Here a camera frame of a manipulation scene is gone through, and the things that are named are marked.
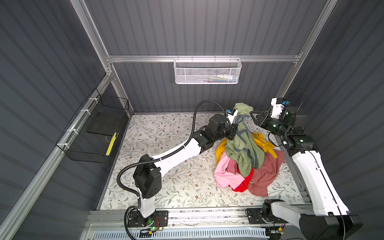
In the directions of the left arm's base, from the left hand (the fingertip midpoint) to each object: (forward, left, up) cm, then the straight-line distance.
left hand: (237, 123), depth 75 cm
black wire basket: (-2, +72, -3) cm, 72 cm away
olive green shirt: (-11, -2, -5) cm, 12 cm away
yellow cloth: (+2, -17, -16) cm, 23 cm away
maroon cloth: (-17, -16, -27) cm, 36 cm away
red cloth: (-23, -4, -25) cm, 34 cm away
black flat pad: (+4, +66, -1) cm, 66 cm away
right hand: (-1, -7, +7) cm, 10 cm away
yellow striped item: (-7, +61, -3) cm, 62 cm away
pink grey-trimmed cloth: (-17, +6, -26) cm, 32 cm away
